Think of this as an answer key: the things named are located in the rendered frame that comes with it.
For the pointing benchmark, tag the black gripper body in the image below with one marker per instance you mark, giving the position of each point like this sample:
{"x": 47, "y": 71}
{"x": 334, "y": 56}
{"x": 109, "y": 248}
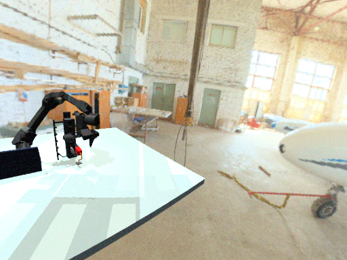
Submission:
{"x": 70, "y": 137}

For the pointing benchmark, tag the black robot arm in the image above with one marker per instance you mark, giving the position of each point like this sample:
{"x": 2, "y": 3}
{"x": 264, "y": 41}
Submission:
{"x": 25, "y": 137}

